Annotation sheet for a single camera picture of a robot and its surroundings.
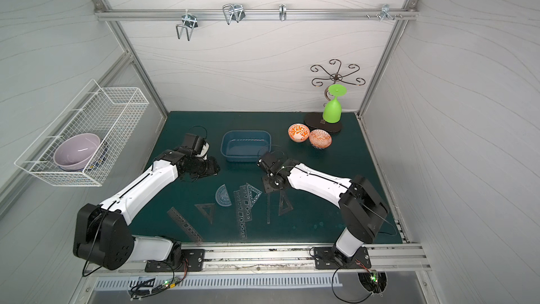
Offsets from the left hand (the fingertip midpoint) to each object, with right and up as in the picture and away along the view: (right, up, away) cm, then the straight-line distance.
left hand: (216, 169), depth 85 cm
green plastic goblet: (+49, +26, +6) cm, 56 cm away
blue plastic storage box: (+7, +8, +24) cm, 26 cm away
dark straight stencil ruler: (-11, -22, -3) cm, 25 cm away
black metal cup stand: (+48, +22, +34) cm, 62 cm away
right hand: (+22, -6, +1) cm, 23 cm away
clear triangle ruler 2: (+15, -12, +6) cm, 20 cm away
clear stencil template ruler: (+11, -17, 0) cm, 21 cm away
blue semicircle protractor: (+1, -12, +5) cm, 13 cm away
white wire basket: (-38, +22, -7) cm, 45 cm away
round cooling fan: (+59, -37, -13) cm, 70 cm away
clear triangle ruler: (+28, -16, +2) cm, 32 cm away
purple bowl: (-38, +9, -21) cm, 44 cm away
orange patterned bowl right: (+48, +11, +23) cm, 54 cm away
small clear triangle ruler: (-2, -19, -1) cm, 19 cm away
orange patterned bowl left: (+37, +15, +26) cm, 47 cm away
